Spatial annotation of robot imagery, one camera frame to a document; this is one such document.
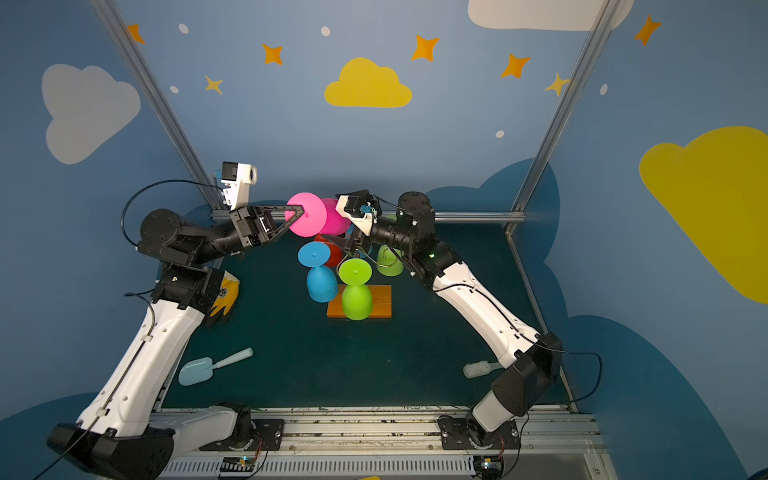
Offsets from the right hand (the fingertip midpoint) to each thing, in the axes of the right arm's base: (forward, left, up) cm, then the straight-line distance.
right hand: (335, 208), depth 63 cm
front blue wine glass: (-5, +5, -20) cm, 21 cm away
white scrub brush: (-17, -38, -44) cm, 61 cm away
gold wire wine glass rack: (-5, -5, -10) cm, 12 cm away
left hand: (-10, +3, +9) cm, 14 cm away
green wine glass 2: (+4, -11, -23) cm, 26 cm away
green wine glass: (-9, -4, -19) cm, 22 cm away
